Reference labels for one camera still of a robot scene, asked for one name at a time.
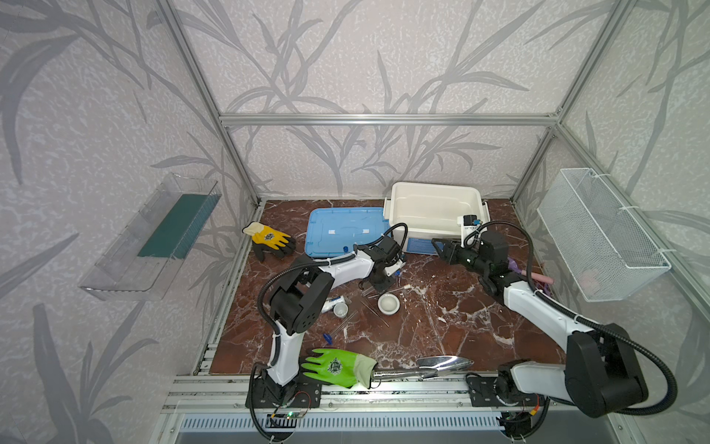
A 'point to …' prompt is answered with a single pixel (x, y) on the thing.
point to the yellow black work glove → (265, 240)
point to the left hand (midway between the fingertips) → (386, 273)
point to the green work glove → (340, 368)
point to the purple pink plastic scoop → (513, 265)
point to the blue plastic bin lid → (335, 231)
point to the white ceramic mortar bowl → (388, 304)
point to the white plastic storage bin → (430, 211)
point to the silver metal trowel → (428, 366)
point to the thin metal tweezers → (368, 304)
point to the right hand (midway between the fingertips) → (438, 232)
